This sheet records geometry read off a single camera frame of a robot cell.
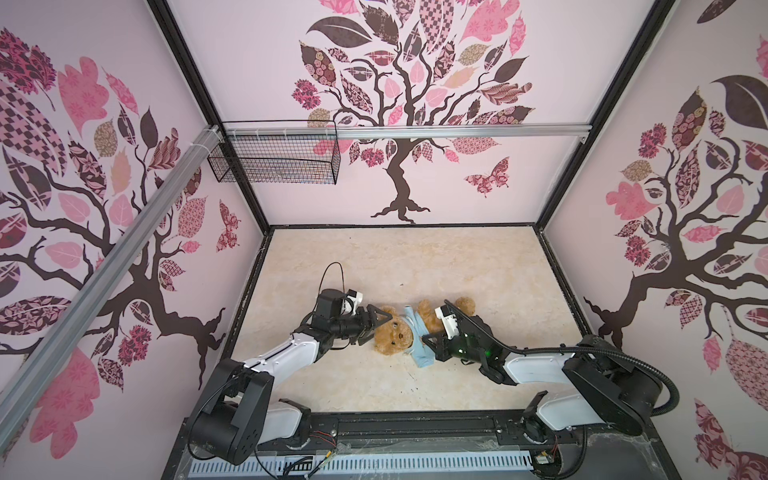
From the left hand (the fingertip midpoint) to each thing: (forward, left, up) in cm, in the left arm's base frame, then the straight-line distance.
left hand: (388, 326), depth 82 cm
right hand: (-1, -10, -5) cm, 12 cm away
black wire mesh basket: (+50, +29, +24) cm, 62 cm away
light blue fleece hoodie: (-6, -9, -6) cm, 12 cm away
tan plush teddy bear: (-3, -2, +1) cm, 4 cm away
